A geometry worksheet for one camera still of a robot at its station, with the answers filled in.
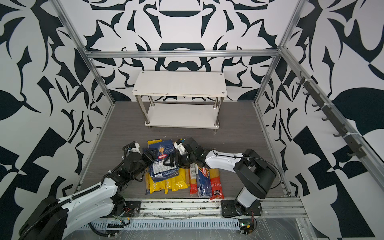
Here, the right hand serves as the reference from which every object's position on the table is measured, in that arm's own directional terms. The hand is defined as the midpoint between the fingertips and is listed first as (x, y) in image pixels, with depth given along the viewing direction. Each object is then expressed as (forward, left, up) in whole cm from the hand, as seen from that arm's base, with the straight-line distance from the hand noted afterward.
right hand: (168, 165), depth 79 cm
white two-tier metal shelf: (+59, -3, -10) cm, 60 cm away
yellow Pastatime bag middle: (-8, +2, -6) cm, 10 cm away
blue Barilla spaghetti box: (-8, -18, -4) cm, 20 cm away
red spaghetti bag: (-10, -24, -6) cm, 27 cm away
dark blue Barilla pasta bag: (+8, +4, +1) cm, 9 cm away
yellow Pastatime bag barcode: (-7, -7, -4) cm, 11 cm away
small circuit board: (-25, -37, -11) cm, 46 cm away
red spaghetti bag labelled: (-1, -13, -7) cm, 14 cm away
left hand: (+9, +7, +1) cm, 11 cm away
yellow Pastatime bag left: (+18, +12, -7) cm, 23 cm away
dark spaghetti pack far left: (-5, +12, -6) cm, 14 cm away
